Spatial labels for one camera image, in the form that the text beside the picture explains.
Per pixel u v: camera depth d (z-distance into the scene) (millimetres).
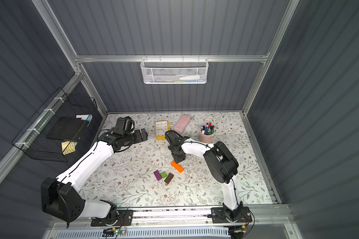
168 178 866
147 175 881
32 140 619
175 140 755
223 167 549
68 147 600
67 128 735
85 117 821
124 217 733
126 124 640
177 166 904
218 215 732
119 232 693
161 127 1084
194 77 926
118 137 584
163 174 874
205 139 937
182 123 1119
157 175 868
